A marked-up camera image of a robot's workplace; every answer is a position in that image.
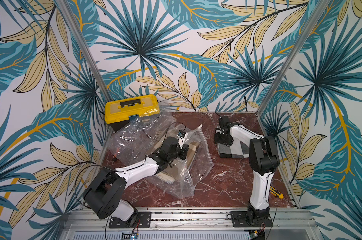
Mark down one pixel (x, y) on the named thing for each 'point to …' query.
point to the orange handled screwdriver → (117, 152)
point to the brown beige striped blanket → (171, 173)
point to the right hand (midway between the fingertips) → (220, 141)
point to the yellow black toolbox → (117, 113)
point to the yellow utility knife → (276, 193)
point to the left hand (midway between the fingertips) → (187, 147)
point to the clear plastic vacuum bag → (158, 132)
